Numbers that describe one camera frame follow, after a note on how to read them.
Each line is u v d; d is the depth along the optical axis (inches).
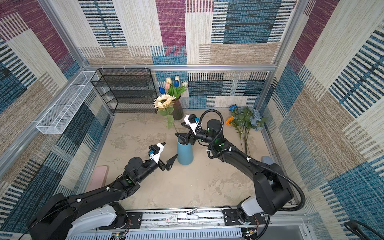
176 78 38.1
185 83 40.2
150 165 26.4
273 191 16.7
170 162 27.4
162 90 37.4
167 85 36.1
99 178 34.3
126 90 43.1
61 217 16.2
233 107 45.5
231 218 28.7
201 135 26.8
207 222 28.7
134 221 28.7
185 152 32.3
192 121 25.1
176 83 36.7
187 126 30.1
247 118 39.8
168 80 37.0
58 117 28.2
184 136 26.5
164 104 25.1
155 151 24.7
